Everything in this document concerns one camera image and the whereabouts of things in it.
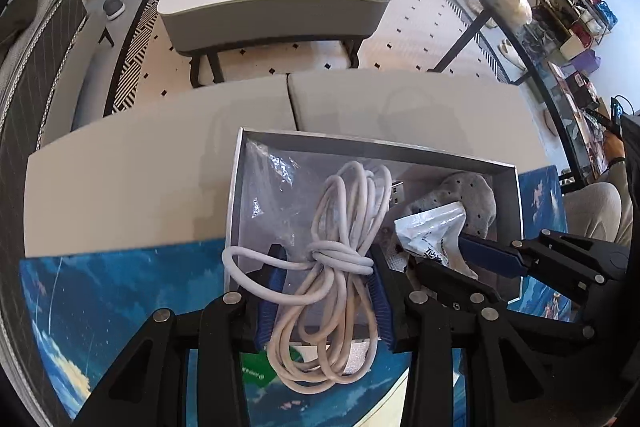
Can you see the white slipper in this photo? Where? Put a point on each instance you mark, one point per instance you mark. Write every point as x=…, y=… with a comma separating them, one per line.
x=511, y=52

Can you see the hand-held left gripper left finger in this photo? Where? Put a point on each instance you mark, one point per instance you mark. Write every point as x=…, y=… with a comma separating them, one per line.
x=270, y=307

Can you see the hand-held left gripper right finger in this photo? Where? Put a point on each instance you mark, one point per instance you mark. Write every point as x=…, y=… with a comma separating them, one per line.
x=382, y=312

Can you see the white plush bag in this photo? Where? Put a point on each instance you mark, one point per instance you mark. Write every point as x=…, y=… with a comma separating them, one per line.
x=516, y=4

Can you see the green packet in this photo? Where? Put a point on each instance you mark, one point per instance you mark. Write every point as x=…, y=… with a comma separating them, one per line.
x=257, y=369

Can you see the blue sky desk mat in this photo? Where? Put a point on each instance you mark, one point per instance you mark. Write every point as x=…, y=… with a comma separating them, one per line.
x=125, y=297

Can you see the grey quilted sofa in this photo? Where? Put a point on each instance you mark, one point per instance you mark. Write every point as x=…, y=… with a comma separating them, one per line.
x=35, y=72

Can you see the shoe rack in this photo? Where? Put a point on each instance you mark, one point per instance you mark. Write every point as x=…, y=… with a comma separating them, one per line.
x=580, y=7

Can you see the grey slipper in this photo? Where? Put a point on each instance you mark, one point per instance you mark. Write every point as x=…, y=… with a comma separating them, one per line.
x=114, y=7

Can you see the dark glass table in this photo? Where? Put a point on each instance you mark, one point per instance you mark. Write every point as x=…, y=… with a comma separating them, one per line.
x=555, y=102

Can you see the white printed sachet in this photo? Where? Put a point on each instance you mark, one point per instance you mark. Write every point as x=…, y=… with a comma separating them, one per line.
x=430, y=227

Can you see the olive blanket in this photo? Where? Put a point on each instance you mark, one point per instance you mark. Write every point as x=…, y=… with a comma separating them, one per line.
x=17, y=17

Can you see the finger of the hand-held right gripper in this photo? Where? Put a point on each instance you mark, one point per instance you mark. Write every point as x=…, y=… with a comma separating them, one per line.
x=492, y=257
x=450, y=284

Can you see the purple box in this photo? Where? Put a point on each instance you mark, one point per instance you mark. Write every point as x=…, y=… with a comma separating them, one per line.
x=586, y=64

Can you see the black phone holder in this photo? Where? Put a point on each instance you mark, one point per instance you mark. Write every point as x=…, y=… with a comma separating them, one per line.
x=629, y=132

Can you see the cream cup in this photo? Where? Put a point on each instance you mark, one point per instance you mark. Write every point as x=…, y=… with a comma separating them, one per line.
x=570, y=48

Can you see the silver cardboard box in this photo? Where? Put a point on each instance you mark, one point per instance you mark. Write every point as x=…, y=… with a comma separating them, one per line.
x=505, y=217

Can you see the clear plastic screw bag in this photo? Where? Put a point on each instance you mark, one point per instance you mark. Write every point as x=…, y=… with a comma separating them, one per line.
x=280, y=207

